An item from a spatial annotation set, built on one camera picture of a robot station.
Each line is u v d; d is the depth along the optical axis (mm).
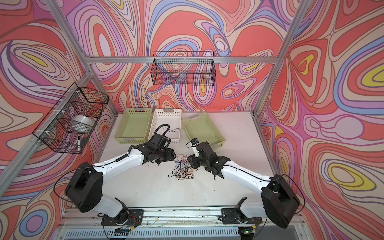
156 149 677
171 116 1150
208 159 625
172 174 879
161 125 704
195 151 729
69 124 695
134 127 1106
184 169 888
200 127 1113
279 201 411
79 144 718
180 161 913
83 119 745
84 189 428
